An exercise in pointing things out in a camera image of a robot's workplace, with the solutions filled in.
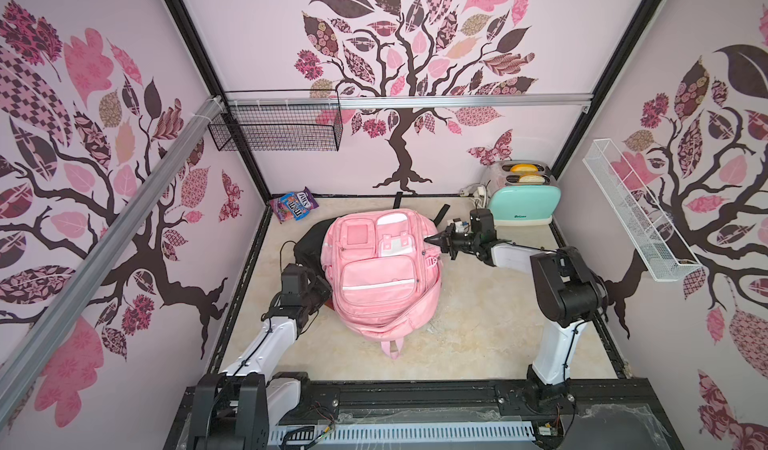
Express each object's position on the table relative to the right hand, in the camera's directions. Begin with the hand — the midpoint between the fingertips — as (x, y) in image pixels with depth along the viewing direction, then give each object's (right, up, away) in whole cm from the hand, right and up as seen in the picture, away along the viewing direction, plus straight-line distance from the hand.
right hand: (422, 241), depth 91 cm
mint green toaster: (+36, +16, +9) cm, 40 cm away
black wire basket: (-58, +46, +30) cm, 80 cm away
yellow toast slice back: (+38, +25, +12) cm, 47 cm away
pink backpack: (-11, -10, -6) cm, 16 cm away
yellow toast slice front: (+39, +21, +9) cm, 45 cm away
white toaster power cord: (+23, +17, +18) cm, 34 cm away
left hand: (-28, -14, -3) cm, 31 cm away
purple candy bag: (-48, +12, +22) cm, 54 cm away
